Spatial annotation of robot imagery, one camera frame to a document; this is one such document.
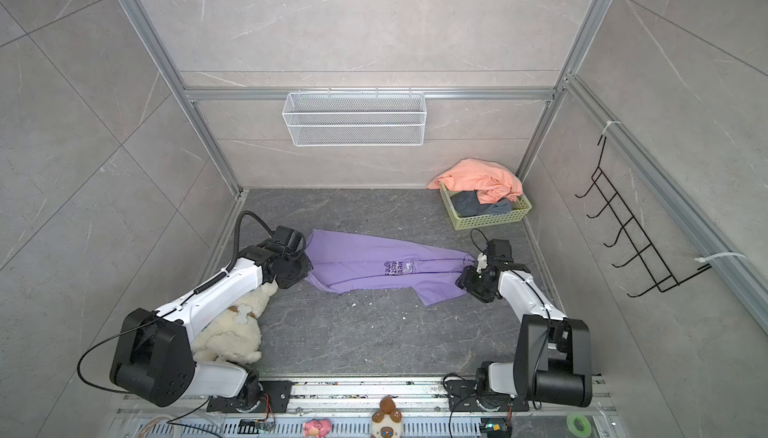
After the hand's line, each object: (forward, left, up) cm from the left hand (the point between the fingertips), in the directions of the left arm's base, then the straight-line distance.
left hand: (309, 262), depth 87 cm
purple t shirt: (+5, -10, -9) cm, 15 cm away
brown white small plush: (-40, -22, -6) cm, 46 cm away
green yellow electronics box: (-41, -48, -10) cm, 64 cm away
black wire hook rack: (-7, -79, +24) cm, 83 cm away
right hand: (-5, -47, -5) cm, 48 cm away
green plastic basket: (+21, -73, -3) cm, 76 cm away
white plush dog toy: (-21, +15, -1) cm, 26 cm away
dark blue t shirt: (+28, -56, -7) cm, 63 cm away
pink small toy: (-40, -6, -6) cm, 41 cm away
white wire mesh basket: (+44, -14, +20) cm, 51 cm away
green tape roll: (-41, -67, -9) cm, 79 cm away
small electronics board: (-39, +10, -11) cm, 42 cm away
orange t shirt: (+30, -62, +3) cm, 69 cm away
